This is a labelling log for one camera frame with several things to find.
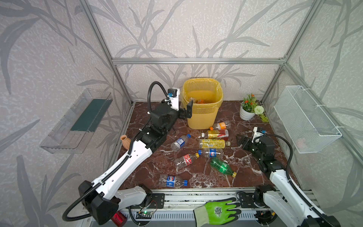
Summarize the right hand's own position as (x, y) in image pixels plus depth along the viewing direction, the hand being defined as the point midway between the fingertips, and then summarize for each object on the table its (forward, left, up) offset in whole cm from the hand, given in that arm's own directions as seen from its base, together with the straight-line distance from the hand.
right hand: (241, 132), depth 84 cm
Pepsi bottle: (-8, +18, -10) cm, 22 cm away
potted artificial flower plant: (+23, -12, -2) cm, 26 cm away
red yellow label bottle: (+5, +14, -9) cm, 17 cm away
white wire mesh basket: (-10, -23, +19) cm, 32 cm away
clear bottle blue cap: (-1, +38, -10) cm, 39 cm away
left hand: (+4, +33, +28) cm, 43 cm away
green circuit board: (-39, +55, -16) cm, 69 cm away
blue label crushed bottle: (-25, +41, -9) cm, 49 cm away
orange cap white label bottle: (+30, +23, -3) cm, 38 cm away
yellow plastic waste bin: (+32, +19, +2) cm, 37 cm away
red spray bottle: (-41, +64, -10) cm, 77 cm away
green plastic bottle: (-17, +12, -10) cm, 23 cm away
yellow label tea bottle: (-2, +16, -10) cm, 19 cm away
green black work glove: (-38, +17, -13) cm, 44 cm away
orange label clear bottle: (+14, +10, -13) cm, 22 cm away
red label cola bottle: (-13, +34, -10) cm, 38 cm away
